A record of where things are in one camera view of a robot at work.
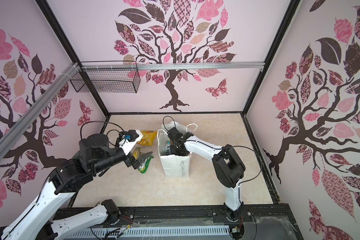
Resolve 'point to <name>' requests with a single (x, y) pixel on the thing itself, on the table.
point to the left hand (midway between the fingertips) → (143, 145)
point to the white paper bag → (175, 158)
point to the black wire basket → (108, 77)
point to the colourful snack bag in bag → (167, 150)
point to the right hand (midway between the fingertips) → (175, 150)
